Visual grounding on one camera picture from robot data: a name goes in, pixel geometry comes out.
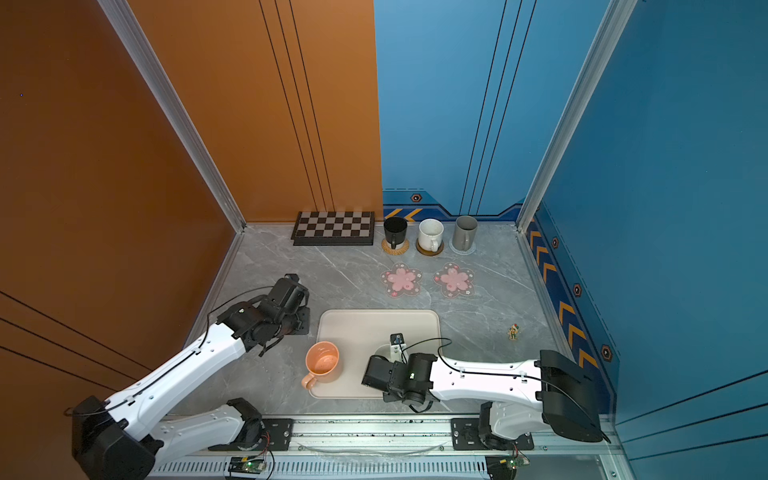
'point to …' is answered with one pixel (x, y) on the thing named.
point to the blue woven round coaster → (463, 252)
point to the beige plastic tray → (359, 333)
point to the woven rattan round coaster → (387, 247)
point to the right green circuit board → (504, 467)
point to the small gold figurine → (513, 332)
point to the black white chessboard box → (328, 228)
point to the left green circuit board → (247, 464)
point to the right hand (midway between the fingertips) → (389, 390)
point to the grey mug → (463, 237)
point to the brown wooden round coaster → (427, 252)
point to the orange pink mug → (323, 364)
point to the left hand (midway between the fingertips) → (305, 315)
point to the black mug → (395, 230)
